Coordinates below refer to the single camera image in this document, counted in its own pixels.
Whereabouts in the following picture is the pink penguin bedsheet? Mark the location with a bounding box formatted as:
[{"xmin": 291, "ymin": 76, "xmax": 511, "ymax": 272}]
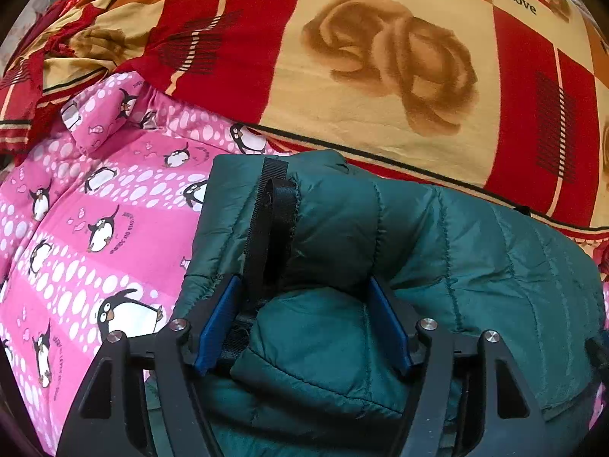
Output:
[{"xmin": 1, "ymin": 72, "xmax": 271, "ymax": 453}]

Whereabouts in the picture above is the dark green puffer jacket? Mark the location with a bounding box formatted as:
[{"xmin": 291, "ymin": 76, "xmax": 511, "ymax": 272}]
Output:
[{"xmin": 195, "ymin": 151, "xmax": 605, "ymax": 456}]

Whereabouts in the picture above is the red orange rose blanket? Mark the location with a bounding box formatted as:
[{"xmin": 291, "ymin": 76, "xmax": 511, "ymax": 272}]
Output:
[{"xmin": 1, "ymin": 0, "xmax": 608, "ymax": 244}]

